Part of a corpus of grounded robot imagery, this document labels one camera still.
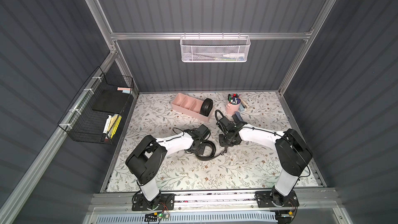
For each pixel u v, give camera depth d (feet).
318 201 2.42
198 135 2.36
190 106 3.67
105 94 2.65
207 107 3.15
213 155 2.84
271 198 2.22
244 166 2.77
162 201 2.38
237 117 3.31
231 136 2.17
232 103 3.25
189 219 2.53
